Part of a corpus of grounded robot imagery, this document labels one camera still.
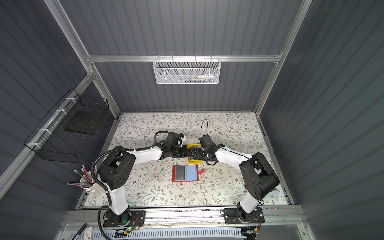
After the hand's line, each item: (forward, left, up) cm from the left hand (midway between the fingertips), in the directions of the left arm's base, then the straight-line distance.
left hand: (192, 152), depth 93 cm
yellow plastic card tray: (-6, 0, 0) cm, 6 cm away
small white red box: (-38, +50, -4) cm, 63 cm away
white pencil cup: (-20, +51, +3) cm, 55 cm away
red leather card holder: (-11, +4, -4) cm, 13 cm away
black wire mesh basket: (+10, +59, +26) cm, 65 cm away
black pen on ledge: (-37, +56, -5) cm, 67 cm away
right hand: (-2, -5, -1) cm, 6 cm away
